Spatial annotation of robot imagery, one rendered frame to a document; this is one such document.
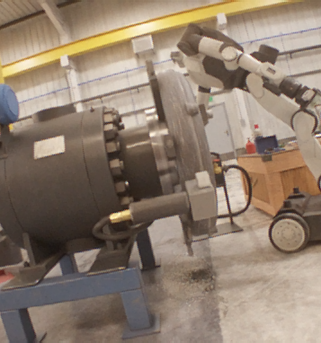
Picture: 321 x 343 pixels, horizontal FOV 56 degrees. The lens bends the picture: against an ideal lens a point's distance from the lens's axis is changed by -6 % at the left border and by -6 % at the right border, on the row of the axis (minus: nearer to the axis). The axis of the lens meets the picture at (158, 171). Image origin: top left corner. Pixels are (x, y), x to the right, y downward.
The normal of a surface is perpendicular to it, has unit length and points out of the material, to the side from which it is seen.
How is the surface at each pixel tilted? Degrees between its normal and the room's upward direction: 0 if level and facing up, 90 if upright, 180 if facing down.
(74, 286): 90
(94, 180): 97
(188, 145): 87
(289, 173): 90
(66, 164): 80
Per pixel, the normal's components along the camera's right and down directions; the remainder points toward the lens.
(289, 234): -0.51, 0.15
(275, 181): 0.00, 0.04
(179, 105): -0.09, -0.40
